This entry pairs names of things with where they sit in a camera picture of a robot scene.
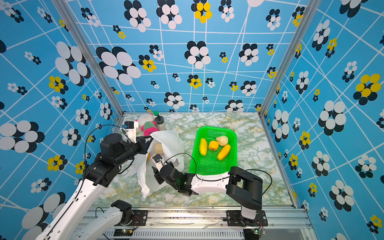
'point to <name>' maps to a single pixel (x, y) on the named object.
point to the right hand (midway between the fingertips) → (156, 165)
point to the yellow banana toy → (224, 152)
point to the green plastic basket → (209, 164)
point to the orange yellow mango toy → (213, 145)
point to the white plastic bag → (169, 144)
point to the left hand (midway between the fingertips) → (154, 136)
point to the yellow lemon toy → (203, 146)
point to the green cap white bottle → (155, 113)
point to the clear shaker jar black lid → (160, 124)
